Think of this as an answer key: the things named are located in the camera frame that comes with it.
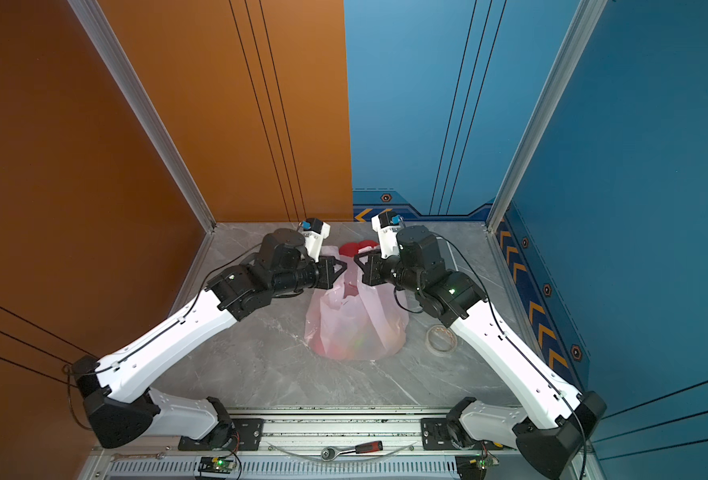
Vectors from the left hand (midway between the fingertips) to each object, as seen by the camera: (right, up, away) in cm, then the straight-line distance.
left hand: (350, 264), depth 67 cm
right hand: (+1, +1, -1) cm, 2 cm away
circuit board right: (+29, -48, +3) cm, 56 cm away
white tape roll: (+26, -24, +22) cm, 42 cm away
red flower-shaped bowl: (0, +3, +5) cm, 6 cm away
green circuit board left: (-32, -48, +4) cm, 58 cm away
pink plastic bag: (+1, -14, +3) cm, 14 cm away
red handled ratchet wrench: (-5, -44, +2) cm, 45 cm away
